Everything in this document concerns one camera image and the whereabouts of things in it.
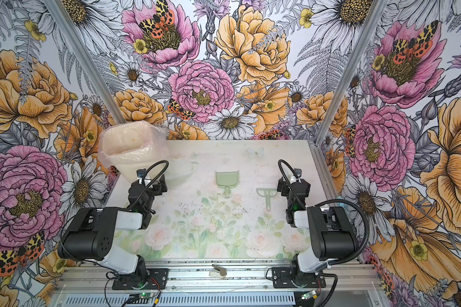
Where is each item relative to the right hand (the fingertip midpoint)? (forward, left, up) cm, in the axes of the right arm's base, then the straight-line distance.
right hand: (292, 183), depth 94 cm
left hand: (+2, +66, +2) cm, 66 cm away
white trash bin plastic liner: (+20, +82, +8) cm, 85 cm away
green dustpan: (+8, +32, -7) cm, 33 cm away
